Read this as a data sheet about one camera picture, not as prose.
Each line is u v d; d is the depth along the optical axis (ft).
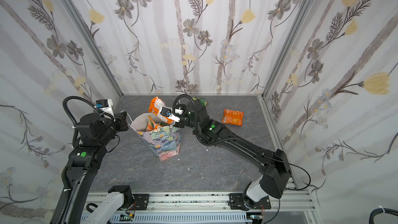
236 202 2.40
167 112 1.82
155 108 2.35
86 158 1.47
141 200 2.41
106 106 1.88
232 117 3.42
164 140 2.53
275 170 1.33
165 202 2.47
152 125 2.51
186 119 1.95
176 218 2.31
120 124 1.95
